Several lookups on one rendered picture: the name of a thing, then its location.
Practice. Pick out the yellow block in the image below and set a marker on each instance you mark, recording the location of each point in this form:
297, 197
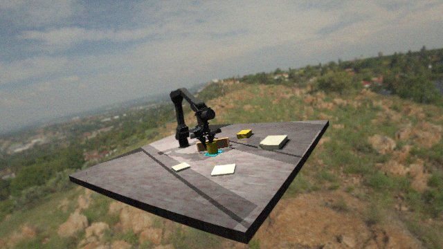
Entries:
244, 134

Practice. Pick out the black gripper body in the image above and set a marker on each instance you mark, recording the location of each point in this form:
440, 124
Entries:
209, 132

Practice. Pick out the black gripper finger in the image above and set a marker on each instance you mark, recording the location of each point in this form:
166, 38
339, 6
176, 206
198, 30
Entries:
203, 141
210, 138

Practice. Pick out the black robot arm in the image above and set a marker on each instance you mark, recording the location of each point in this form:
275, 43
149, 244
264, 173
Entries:
203, 113

